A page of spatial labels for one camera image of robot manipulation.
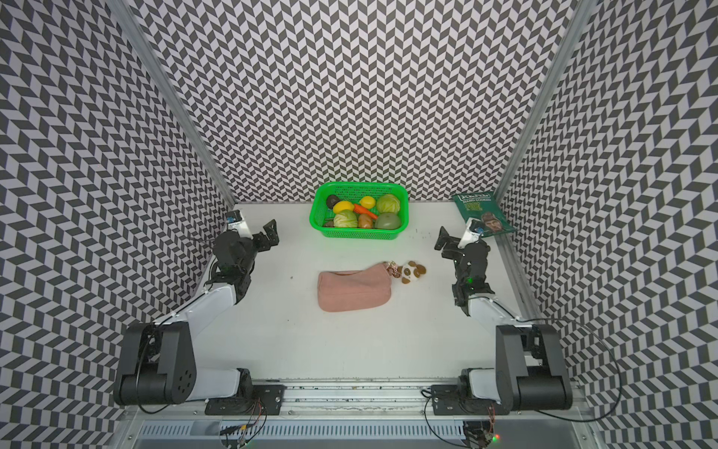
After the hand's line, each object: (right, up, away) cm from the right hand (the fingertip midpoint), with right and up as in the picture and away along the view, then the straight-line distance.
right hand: (454, 234), depth 87 cm
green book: (+20, +10, +26) cm, 34 cm away
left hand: (-61, +3, 0) cm, 61 cm away
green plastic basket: (-46, +6, +24) cm, 52 cm away
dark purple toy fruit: (-43, +13, +28) cm, 53 cm away
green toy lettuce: (-36, +6, +17) cm, 40 cm away
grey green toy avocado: (-21, +5, +16) cm, 26 cm away
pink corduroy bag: (-35, -17, -3) cm, 40 cm away
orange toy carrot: (-31, +10, +29) cm, 43 cm away
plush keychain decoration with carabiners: (-14, -13, +9) cm, 21 cm away
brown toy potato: (-29, +5, +18) cm, 34 cm away
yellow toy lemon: (-28, +13, +29) cm, 42 cm away
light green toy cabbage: (-20, +12, +21) cm, 31 cm away
